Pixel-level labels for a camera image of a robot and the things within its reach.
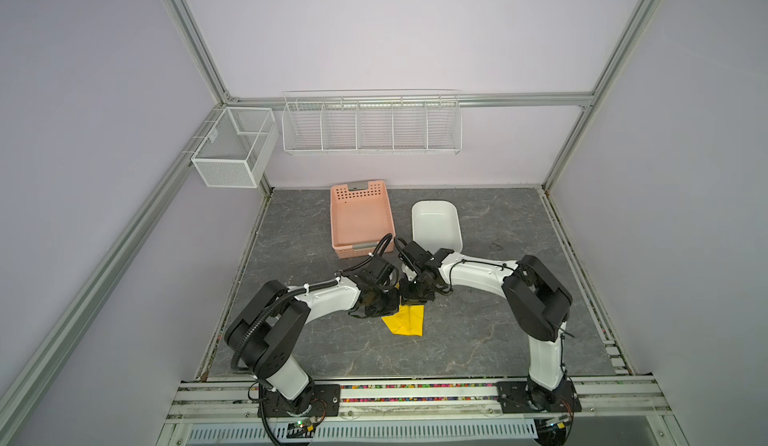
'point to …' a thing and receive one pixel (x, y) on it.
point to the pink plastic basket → (360, 220)
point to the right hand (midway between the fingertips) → (403, 304)
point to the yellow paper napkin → (409, 321)
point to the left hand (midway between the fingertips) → (399, 313)
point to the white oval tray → (435, 225)
